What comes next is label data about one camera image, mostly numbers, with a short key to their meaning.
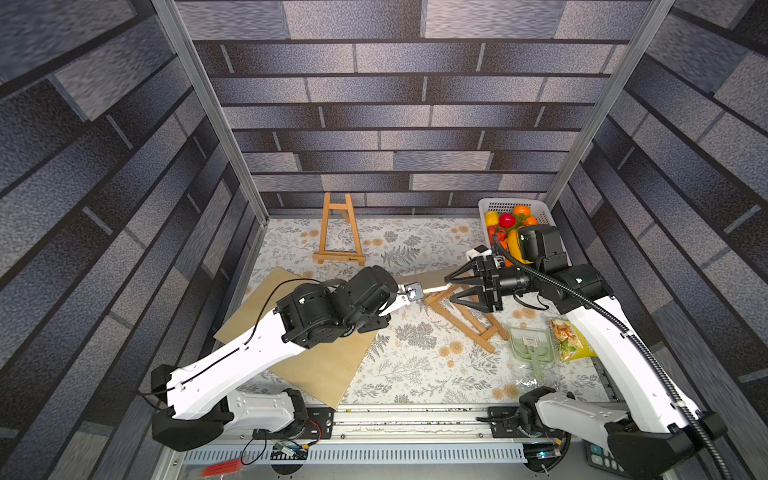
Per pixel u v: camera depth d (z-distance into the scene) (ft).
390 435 2.39
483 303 1.92
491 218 3.63
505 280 1.78
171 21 2.29
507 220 3.51
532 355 2.74
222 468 2.27
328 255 3.39
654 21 2.29
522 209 3.63
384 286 1.40
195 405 1.22
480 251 2.08
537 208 3.69
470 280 1.82
